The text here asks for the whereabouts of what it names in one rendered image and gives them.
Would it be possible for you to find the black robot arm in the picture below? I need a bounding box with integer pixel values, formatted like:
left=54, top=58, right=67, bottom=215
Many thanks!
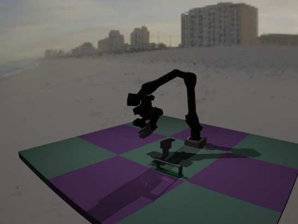
left=127, top=69, right=202, bottom=141

